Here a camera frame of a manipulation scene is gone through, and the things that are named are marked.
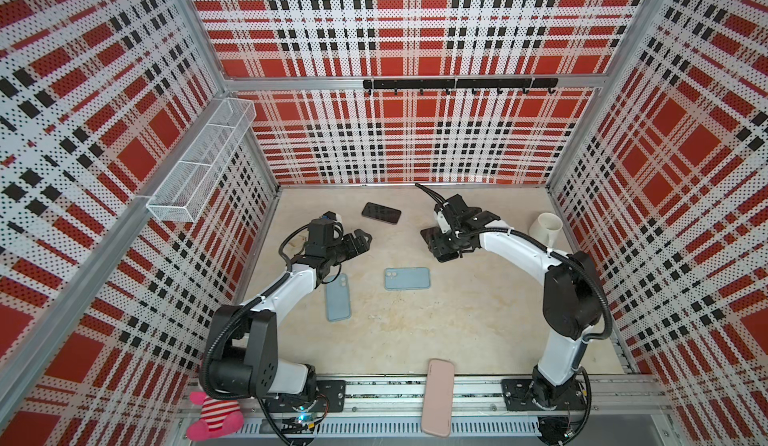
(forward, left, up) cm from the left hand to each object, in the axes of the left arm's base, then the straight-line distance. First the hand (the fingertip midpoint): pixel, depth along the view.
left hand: (362, 246), depth 89 cm
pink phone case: (-39, -20, -13) cm, 46 cm away
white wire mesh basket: (+14, +56, +9) cm, 58 cm away
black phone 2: (+23, -4, -11) cm, 26 cm away
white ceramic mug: (+9, -60, -5) cm, 61 cm away
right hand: (+1, -24, -1) cm, 24 cm away
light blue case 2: (-12, +8, -13) cm, 19 cm away
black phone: (+8, -21, -5) cm, 23 cm away
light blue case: (-5, -14, -13) cm, 19 cm away
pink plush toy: (-42, +30, -6) cm, 52 cm away
